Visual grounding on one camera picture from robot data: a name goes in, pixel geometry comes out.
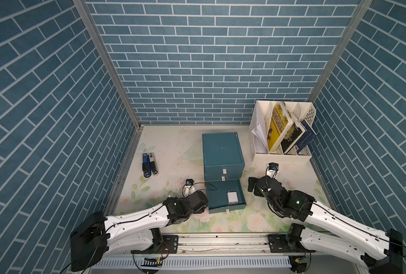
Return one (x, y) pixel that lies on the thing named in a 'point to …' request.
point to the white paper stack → (261, 145)
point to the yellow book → (280, 123)
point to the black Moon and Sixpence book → (293, 135)
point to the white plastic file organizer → (305, 111)
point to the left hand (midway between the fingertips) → (203, 204)
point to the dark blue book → (308, 135)
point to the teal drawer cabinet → (223, 162)
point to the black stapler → (153, 164)
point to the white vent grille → (136, 262)
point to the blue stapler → (146, 165)
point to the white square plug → (232, 197)
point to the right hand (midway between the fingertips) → (256, 182)
